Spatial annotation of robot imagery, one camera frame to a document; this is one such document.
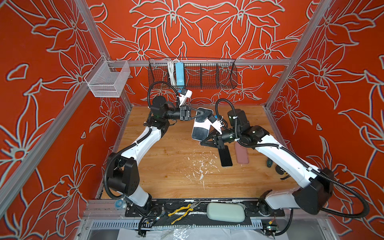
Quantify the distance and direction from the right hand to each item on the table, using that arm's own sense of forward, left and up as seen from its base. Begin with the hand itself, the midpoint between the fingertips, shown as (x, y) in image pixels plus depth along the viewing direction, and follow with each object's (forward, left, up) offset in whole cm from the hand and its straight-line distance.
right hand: (200, 143), depth 65 cm
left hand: (+9, -1, +8) cm, 12 cm away
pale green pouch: (-23, -12, -25) cm, 36 cm away
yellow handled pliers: (-20, +5, -27) cm, 34 cm away
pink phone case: (+9, -28, -29) cm, 41 cm away
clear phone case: (+5, 0, +4) cm, 6 cm away
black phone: (+7, -17, -28) cm, 33 cm away
